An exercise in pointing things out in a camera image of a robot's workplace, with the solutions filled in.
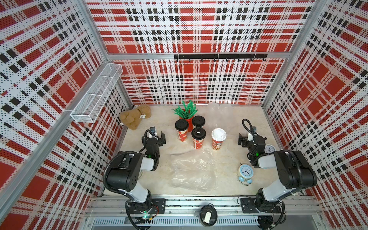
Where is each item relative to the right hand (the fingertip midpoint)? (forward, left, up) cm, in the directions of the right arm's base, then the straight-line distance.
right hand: (248, 133), depth 95 cm
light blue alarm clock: (-25, +7, -3) cm, 26 cm away
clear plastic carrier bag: (-25, +34, -5) cm, 42 cm away
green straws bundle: (+14, +41, +8) cm, 44 cm away
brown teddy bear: (+10, +80, +5) cm, 81 cm away
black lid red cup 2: (-1, +44, +11) cm, 45 cm away
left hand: (0, +62, +3) cm, 62 cm away
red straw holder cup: (+4, +39, +3) cm, 39 cm away
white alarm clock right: (-10, -12, -3) cm, 16 cm away
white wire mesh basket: (+10, +105, +15) cm, 107 cm away
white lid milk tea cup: (-8, +22, +11) cm, 26 cm away
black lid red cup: (-7, +34, +11) cm, 36 cm away
